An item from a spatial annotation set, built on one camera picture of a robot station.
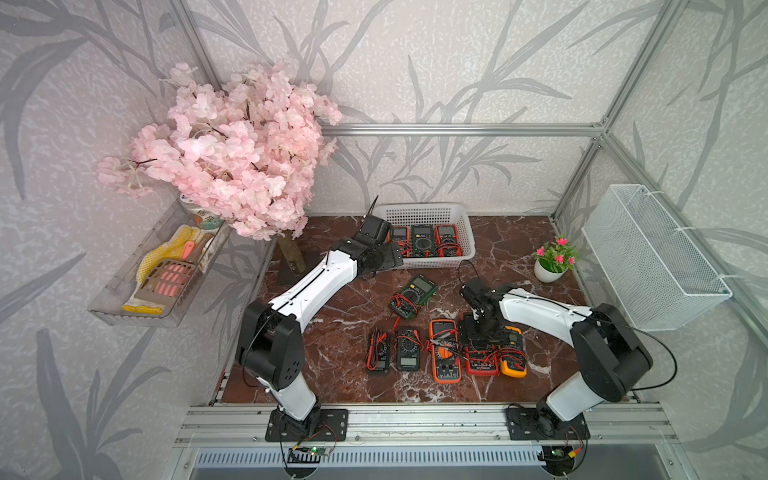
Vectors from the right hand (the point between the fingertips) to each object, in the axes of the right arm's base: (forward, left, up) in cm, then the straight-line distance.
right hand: (473, 339), depth 88 cm
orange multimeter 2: (-5, +9, +3) cm, 11 cm away
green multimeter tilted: (+10, +20, +4) cm, 23 cm away
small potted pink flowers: (+20, -26, +12) cm, 35 cm away
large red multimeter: (-7, -1, +4) cm, 8 cm away
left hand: (+18, +25, +16) cm, 35 cm away
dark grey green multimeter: (-4, +19, +4) cm, 20 cm away
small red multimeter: (+34, +5, +6) cm, 35 cm away
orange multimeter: (+37, +22, +5) cm, 44 cm away
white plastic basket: (+54, +20, -1) cm, 58 cm away
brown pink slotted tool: (-1, +69, +35) cm, 78 cm away
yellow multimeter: (-7, -9, +3) cm, 12 cm away
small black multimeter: (-6, +28, +4) cm, 29 cm away
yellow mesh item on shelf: (+8, +73, +34) cm, 81 cm away
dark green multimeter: (+36, +14, +4) cm, 39 cm away
